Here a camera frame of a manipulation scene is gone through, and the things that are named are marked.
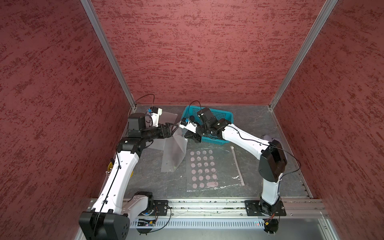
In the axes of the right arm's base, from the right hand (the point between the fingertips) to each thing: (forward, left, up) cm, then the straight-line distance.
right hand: (186, 137), depth 82 cm
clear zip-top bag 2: (-3, +8, -10) cm, 13 cm away
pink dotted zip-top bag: (-12, -9, -18) cm, 23 cm away
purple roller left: (+9, -55, -17) cm, 58 cm away
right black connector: (-40, -41, -18) cm, 60 cm away
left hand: (-2, +6, +10) cm, 12 cm away
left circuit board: (-38, +21, -18) cm, 47 cm away
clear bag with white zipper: (-14, -24, -20) cm, 35 cm away
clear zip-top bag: (+30, +20, -18) cm, 40 cm away
